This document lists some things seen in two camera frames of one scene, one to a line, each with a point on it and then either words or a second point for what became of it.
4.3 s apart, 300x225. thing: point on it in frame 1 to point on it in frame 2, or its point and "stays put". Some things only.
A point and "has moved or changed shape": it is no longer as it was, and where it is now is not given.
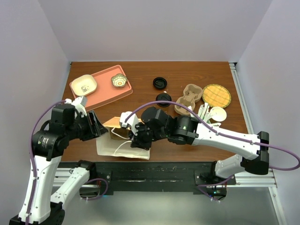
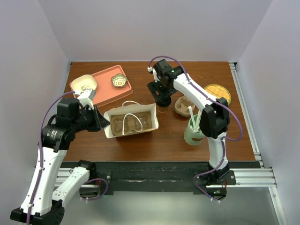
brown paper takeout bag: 113,140 has moved or changed shape
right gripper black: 138,140 to 154,86
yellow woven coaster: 216,95 stays put
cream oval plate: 84,85 stays put
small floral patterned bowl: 119,80 stays put
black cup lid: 163,96 stays put
